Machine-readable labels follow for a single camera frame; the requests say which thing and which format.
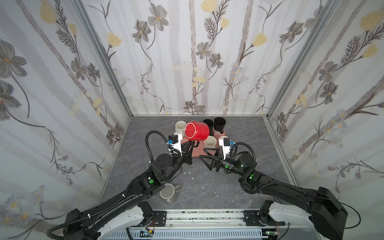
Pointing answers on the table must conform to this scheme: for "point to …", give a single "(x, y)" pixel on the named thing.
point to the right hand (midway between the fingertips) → (201, 152)
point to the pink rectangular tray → (199, 151)
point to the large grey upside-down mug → (168, 194)
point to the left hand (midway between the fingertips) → (191, 138)
